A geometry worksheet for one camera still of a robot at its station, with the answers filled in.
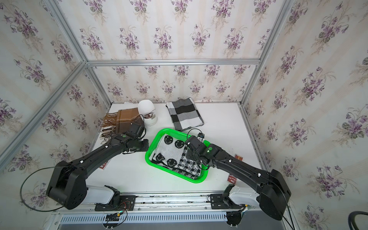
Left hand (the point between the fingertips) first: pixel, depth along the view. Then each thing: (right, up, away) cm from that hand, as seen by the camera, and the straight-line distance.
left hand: (148, 147), depth 86 cm
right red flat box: (+49, -17, -6) cm, 52 cm away
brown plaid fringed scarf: (-29, +15, +18) cm, 37 cm away
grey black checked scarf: (+22, +21, +25) cm, 39 cm away
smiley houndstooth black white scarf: (+14, -3, 0) cm, 15 cm away
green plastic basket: (+2, +3, 0) cm, 4 cm away
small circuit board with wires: (-14, -32, -15) cm, 38 cm away
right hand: (+26, -2, -6) cm, 26 cm away
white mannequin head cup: (-5, +24, +13) cm, 28 cm away
